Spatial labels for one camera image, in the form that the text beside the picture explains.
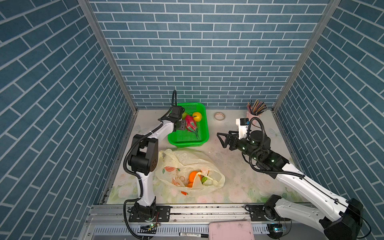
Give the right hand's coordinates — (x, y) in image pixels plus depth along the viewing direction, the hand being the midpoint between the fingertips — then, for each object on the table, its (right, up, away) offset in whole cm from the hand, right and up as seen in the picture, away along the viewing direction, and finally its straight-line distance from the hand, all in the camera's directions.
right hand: (221, 131), depth 71 cm
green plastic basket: (-22, -7, +32) cm, 40 cm away
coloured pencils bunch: (+30, +15, +35) cm, 49 cm away
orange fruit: (-15, -25, +11) cm, 31 cm away
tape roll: (+5, +9, +46) cm, 47 cm away
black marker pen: (-9, -48, -3) cm, 49 cm away
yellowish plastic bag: (-21, -26, +18) cm, 38 cm away
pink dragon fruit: (-16, +3, +31) cm, 35 cm away
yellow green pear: (-22, +10, +38) cm, 45 cm away
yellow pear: (-12, +8, +37) cm, 40 cm away
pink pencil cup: (+25, +9, +34) cm, 43 cm away
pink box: (+4, -45, -3) cm, 45 cm away
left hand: (-24, +4, +29) cm, 38 cm away
